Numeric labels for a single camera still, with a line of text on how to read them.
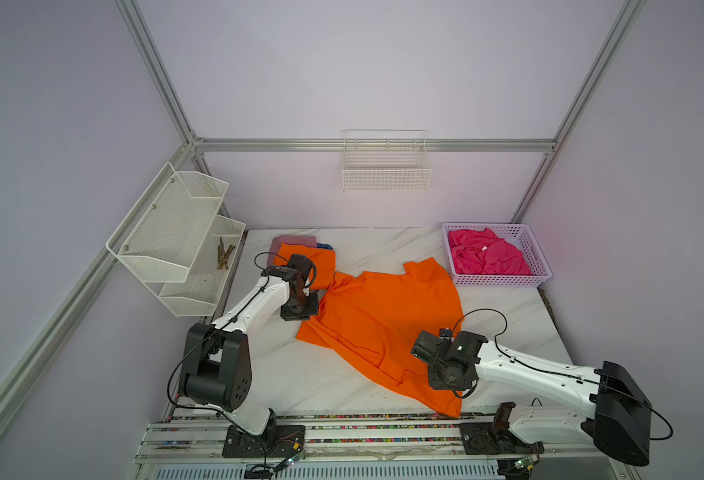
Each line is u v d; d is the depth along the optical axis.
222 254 0.96
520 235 1.14
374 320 0.95
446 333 0.75
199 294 0.92
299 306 0.74
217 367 0.45
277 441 0.73
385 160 0.96
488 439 0.74
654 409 0.44
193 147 0.92
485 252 1.09
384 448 0.73
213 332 0.46
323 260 1.06
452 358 0.57
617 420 0.39
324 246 1.13
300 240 1.08
